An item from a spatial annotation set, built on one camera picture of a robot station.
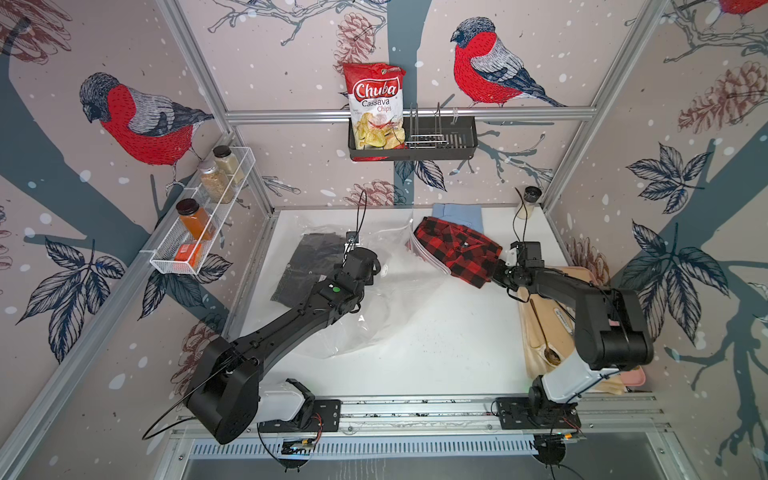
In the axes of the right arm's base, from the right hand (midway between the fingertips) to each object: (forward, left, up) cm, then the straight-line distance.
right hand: (486, 269), depth 98 cm
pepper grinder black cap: (+30, -20, +7) cm, 37 cm away
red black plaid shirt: (+6, +6, -1) cm, 8 cm away
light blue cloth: (+28, +2, -3) cm, 29 cm away
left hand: (-6, +40, +15) cm, 43 cm away
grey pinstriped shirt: (+4, +59, -1) cm, 59 cm away
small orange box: (-19, +74, +32) cm, 83 cm away
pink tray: (-32, -34, -3) cm, 47 cm away
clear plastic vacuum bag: (-16, +26, +15) cm, 34 cm away
